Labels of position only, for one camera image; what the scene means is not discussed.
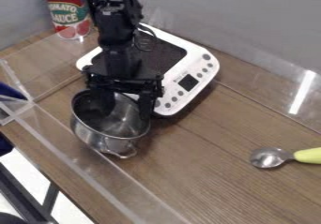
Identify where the white and black induction stove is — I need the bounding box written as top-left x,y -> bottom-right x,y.
75,22 -> 220,117

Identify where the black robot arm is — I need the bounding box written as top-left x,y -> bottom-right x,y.
81,0 -> 163,120

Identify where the spoon with yellow handle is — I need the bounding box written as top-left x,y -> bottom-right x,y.
250,147 -> 321,169

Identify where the black table leg frame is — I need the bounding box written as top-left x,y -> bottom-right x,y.
0,163 -> 59,224

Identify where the clear acrylic barrier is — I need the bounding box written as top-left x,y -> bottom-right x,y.
0,58 -> 191,224

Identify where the tomato sauce can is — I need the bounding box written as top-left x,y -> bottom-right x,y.
46,0 -> 91,39

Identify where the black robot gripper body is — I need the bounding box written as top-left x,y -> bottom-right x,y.
80,46 -> 163,98

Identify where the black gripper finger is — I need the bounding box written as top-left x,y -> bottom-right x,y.
89,88 -> 115,115
137,91 -> 151,120

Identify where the dark blue object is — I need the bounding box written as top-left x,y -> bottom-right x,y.
0,82 -> 26,157

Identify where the silver steel pot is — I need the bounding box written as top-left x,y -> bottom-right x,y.
69,90 -> 151,159

